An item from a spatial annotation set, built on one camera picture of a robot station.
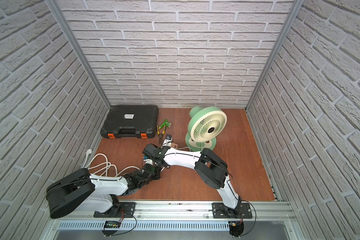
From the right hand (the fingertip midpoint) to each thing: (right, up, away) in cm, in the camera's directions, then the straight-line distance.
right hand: (166, 150), depth 90 cm
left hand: (-3, -8, -2) cm, 9 cm away
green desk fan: (+22, +16, -14) cm, 31 cm away
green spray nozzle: (-3, +17, +17) cm, 24 cm away
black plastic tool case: (-26, +18, +11) cm, 34 cm away
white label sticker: (-29, +22, +14) cm, 39 cm away
